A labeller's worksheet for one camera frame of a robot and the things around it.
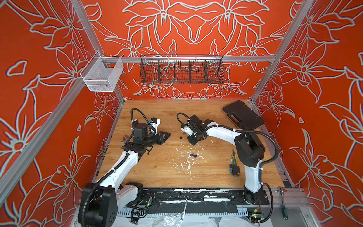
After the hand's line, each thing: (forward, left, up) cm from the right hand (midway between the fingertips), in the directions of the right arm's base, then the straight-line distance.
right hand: (189, 138), depth 93 cm
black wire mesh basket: (+42, +8, +26) cm, 50 cm away
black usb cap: (+2, +6, -4) cm, 7 cm away
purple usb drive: (-11, -2, -3) cm, 12 cm away
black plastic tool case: (+17, -39, +3) cm, 42 cm away
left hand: (-5, +13, +13) cm, 18 cm away
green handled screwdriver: (-38, -47, -3) cm, 60 cm away
